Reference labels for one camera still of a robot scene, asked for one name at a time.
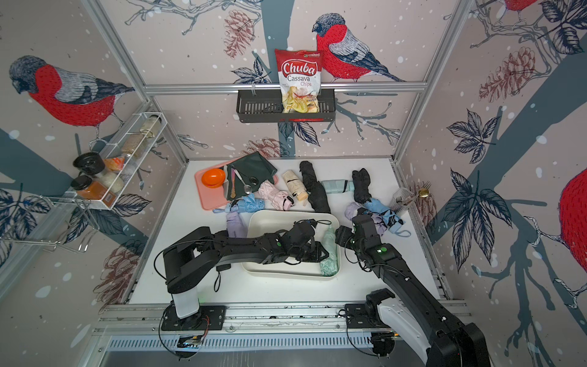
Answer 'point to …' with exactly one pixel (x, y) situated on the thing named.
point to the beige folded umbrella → (296, 188)
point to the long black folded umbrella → (316, 193)
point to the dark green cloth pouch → (254, 170)
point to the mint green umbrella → (330, 266)
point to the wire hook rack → (69, 223)
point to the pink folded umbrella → (281, 200)
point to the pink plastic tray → (214, 198)
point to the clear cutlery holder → (401, 200)
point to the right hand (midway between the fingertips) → (341, 231)
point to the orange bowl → (213, 177)
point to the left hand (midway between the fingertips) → (333, 255)
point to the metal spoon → (247, 188)
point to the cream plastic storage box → (264, 223)
